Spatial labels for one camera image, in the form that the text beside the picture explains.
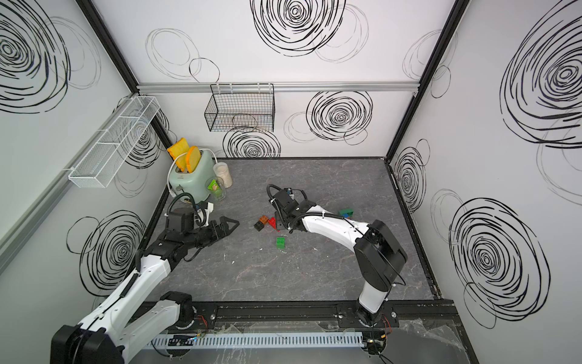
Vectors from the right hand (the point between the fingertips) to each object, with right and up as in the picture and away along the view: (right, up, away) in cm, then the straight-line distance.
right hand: (284, 221), depth 87 cm
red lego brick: (-6, -2, +9) cm, 11 cm away
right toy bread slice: (-38, +25, +5) cm, 46 cm away
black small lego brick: (-11, -3, +7) cm, 13 cm away
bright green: (-1, -8, 0) cm, 9 cm away
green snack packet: (-32, +13, +15) cm, 38 cm away
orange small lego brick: (-9, -1, +9) cm, 13 cm away
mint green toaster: (-38, +14, +7) cm, 42 cm away
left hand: (-18, -1, -7) cm, 20 cm away
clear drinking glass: (-30, +14, +18) cm, 38 cm away
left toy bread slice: (-46, +29, +8) cm, 55 cm away
